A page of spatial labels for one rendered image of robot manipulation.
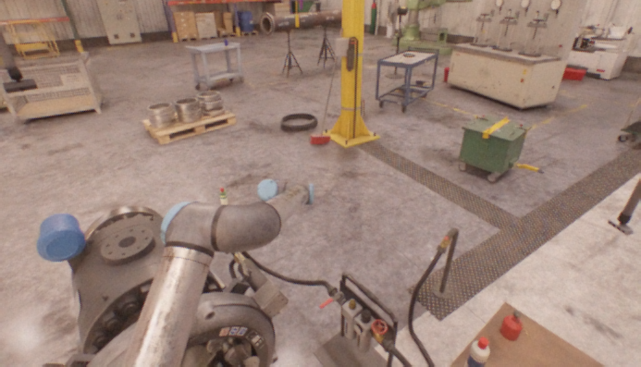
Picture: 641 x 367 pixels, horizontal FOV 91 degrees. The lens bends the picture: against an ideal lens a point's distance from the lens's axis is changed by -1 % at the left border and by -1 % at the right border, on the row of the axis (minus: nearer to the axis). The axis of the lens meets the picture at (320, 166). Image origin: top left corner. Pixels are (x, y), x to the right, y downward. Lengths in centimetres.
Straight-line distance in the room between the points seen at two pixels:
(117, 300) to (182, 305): 77
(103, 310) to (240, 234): 88
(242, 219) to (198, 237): 11
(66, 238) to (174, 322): 104
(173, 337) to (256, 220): 29
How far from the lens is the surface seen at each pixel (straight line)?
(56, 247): 178
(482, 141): 383
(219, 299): 130
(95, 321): 159
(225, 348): 143
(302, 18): 834
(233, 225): 79
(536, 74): 634
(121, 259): 163
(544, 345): 194
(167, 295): 80
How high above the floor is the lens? 190
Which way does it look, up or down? 29 degrees down
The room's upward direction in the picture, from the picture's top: 1 degrees counter-clockwise
